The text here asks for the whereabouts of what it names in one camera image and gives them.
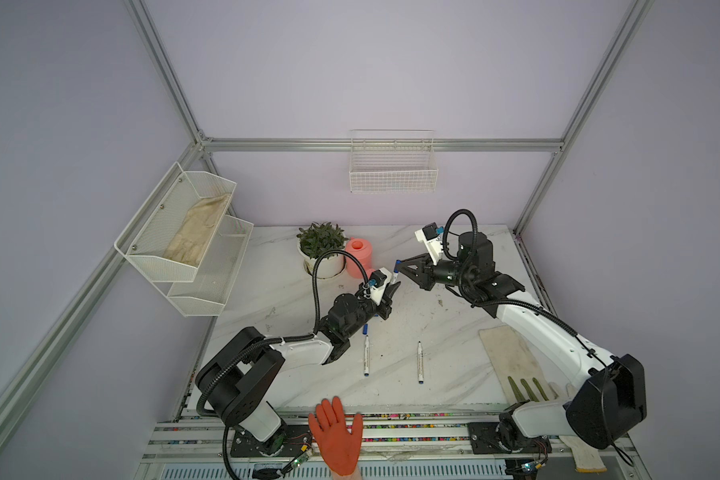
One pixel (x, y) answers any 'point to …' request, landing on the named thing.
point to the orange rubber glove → (340, 446)
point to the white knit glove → (586, 457)
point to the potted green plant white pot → (318, 238)
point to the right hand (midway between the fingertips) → (397, 268)
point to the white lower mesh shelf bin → (216, 273)
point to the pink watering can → (362, 250)
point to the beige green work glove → (519, 376)
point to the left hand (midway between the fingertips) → (395, 279)
